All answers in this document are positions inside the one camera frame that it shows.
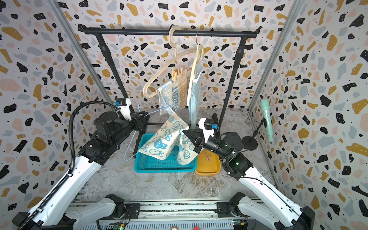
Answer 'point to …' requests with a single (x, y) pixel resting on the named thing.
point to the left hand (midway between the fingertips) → (147, 111)
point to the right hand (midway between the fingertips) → (187, 131)
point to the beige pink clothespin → (180, 71)
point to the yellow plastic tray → (209, 164)
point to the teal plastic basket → (143, 164)
